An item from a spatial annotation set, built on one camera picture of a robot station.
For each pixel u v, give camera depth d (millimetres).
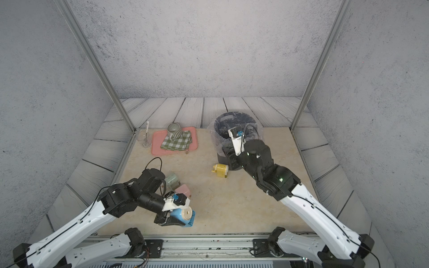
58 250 397
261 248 726
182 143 1116
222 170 910
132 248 618
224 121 921
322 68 889
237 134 522
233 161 564
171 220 577
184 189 847
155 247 728
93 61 853
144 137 1111
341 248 368
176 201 518
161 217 558
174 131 1131
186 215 581
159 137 1156
